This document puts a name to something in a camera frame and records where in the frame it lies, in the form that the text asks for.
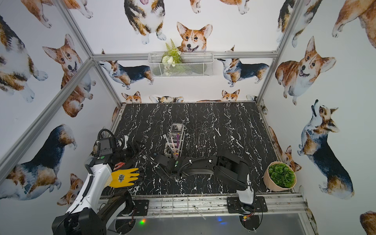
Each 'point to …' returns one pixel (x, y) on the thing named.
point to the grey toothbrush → (165, 137)
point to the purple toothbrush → (177, 139)
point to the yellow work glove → (121, 178)
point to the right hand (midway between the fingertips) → (159, 171)
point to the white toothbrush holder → (176, 128)
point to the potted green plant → (279, 176)
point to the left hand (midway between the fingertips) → (144, 145)
